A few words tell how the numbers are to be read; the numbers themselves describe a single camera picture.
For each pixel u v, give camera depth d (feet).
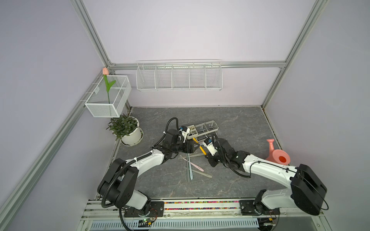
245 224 2.31
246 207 2.42
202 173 2.79
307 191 1.37
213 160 2.43
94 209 2.47
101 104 2.34
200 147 2.74
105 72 2.77
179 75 3.24
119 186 1.42
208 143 2.42
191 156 3.05
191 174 2.77
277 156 2.65
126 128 2.84
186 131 2.61
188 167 2.85
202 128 3.25
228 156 2.07
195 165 2.90
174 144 2.31
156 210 2.40
